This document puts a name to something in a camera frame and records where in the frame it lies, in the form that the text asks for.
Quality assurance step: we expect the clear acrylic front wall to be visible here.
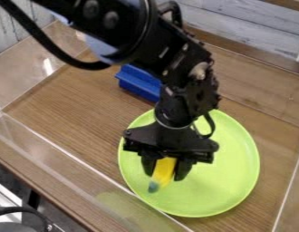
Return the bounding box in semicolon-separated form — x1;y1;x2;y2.
0;111;194;232

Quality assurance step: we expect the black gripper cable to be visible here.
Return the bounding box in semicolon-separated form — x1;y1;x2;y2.
192;111;218;140

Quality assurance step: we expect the blue plastic block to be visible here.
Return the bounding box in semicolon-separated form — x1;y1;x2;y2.
115;64;162;102

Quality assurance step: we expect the yellow toy banana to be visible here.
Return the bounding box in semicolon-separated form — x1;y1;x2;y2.
148;158;176;193

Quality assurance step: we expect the green round plate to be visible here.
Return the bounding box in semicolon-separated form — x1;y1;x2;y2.
119;110;260;218

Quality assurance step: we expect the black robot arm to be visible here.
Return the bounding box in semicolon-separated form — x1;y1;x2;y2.
0;0;222;181

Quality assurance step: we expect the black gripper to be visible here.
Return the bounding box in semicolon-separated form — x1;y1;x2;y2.
124;122;219;181

